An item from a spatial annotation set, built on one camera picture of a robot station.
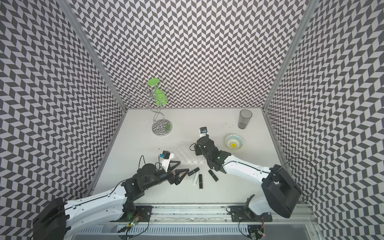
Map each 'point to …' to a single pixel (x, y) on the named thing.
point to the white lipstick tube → (195, 178)
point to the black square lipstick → (214, 177)
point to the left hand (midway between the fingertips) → (184, 168)
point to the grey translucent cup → (244, 117)
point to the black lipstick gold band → (200, 181)
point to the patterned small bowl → (234, 141)
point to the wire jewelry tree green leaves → (156, 98)
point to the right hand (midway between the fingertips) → (199, 143)
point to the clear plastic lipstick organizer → (186, 152)
